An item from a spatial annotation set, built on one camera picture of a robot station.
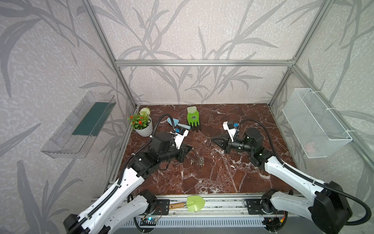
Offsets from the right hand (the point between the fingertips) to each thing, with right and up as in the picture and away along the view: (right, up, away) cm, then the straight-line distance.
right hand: (212, 135), depth 71 cm
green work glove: (-11, +8, +40) cm, 43 cm away
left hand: (-10, -4, -3) cm, 11 cm away
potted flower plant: (-42, +6, +18) cm, 46 cm away
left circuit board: (-32, -43, 0) cm, 54 cm away
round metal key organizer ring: (-10, -16, +11) cm, 22 cm away
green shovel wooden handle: (-9, -35, +3) cm, 37 cm away
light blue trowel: (-24, +5, +39) cm, 46 cm away
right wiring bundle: (+31, -44, 0) cm, 54 cm away
